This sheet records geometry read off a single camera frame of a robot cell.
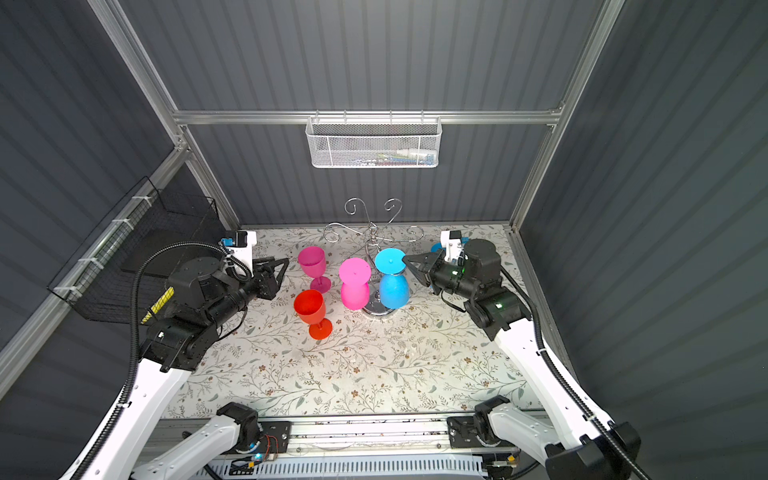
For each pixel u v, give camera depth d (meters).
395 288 0.72
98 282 0.64
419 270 0.59
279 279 0.63
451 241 0.65
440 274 0.61
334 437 0.75
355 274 0.69
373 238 0.74
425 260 0.59
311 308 0.79
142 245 0.75
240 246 0.54
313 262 0.92
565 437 0.38
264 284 0.58
